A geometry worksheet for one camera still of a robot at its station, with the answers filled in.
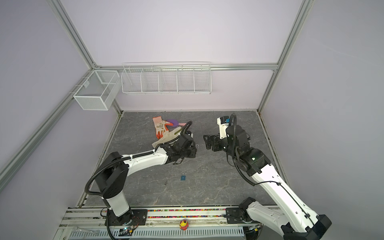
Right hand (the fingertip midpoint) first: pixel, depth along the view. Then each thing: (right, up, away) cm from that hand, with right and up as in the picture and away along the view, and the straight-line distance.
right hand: (211, 136), depth 69 cm
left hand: (-8, -11, +18) cm, 22 cm away
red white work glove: (-34, +4, +40) cm, 52 cm away
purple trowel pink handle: (-24, +7, +44) cm, 50 cm away
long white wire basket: (-28, +37, +30) cm, 55 cm away
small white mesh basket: (-75, +30, +33) cm, 87 cm away
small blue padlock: (-15, -26, +17) cm, 34 cm away
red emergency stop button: (-13, -40, -2) cm, 42 cm away
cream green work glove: (-27, -2, +34) cm, 44 cm away
